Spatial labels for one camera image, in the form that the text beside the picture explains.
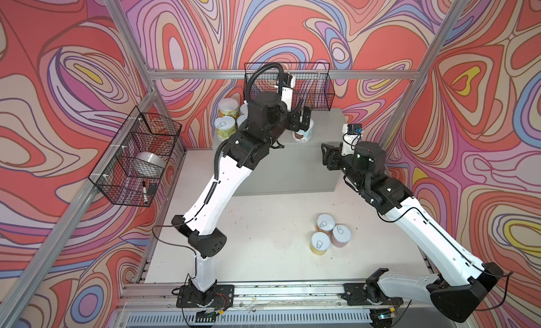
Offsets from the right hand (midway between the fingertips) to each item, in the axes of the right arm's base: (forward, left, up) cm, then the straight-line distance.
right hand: (331, 149), depth 69 cm
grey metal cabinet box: (+13, +9, -24) cm, 28 cm away
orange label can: (-12, -2, -32) cm, 34 cm away
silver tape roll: (+2, +63, -4) cm, 63 cm away
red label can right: (-17, -6, -31) cm, 36 cm away
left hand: (+5, +11, +16) cm, 20 cm away
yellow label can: (-20, +3, -31) cm, 37 cm away
